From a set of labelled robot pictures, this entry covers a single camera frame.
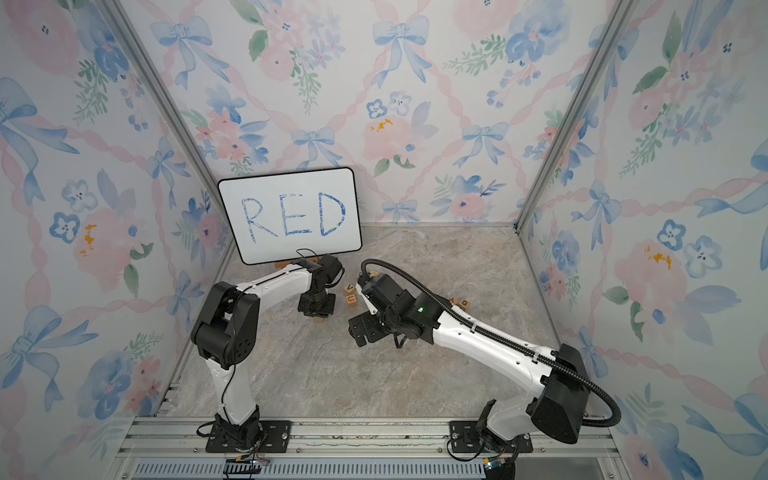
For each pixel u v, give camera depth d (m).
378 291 0.55
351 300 0.96
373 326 0.65
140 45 0.75
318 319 0.93
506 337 0.45
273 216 0.96
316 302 0.80
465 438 0.73
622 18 0.69
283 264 1.01
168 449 0.75
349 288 0.98
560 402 0.38
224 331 0.51
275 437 0.75
